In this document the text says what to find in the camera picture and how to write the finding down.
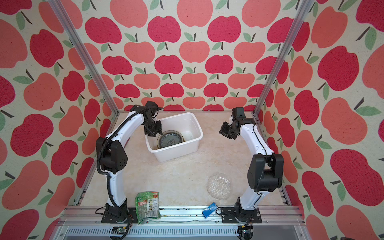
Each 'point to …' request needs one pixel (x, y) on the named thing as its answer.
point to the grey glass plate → (168, 138)
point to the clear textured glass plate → (219, 185)
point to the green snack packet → (147, 206)
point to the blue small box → (210, 210)
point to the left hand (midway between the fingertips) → (162, 135)
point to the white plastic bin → (190, 125)
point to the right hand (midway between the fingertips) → (222, 134)
